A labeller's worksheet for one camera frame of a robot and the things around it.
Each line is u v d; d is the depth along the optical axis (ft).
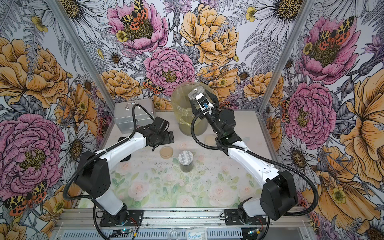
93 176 1.46
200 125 3.15
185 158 2.72
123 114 3.32
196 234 2.30
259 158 1.56
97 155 1.55
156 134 2.18
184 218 2.50
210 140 3.33
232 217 2.44
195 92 2.29
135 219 2.40
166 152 3.19
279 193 1.35
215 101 2.07
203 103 1.81
